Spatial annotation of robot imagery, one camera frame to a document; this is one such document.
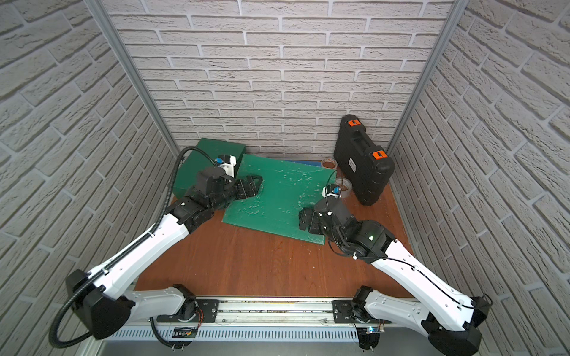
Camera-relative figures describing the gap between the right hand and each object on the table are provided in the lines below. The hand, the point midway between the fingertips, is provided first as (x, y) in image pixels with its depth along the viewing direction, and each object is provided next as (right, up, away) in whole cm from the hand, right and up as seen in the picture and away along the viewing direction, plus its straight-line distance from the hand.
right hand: (312, 216), depth 69 cm
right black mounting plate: (+11, -34, +6) cm, 36 cm away
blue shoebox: (+7, +21, +49) cm, 54 cm away
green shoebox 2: (-55, +20, +34) cm, 68 cm away
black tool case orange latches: (+24, +17, +21) cm, 36 cm away
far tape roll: (+15, +21, +50) cm, 57 cm away
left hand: (-18, +12, +4) cm, 22 cm away
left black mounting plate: (-36, -34, +6) cm, 49 cm away
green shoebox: (-8, +9, +1) cm, 12 cm away
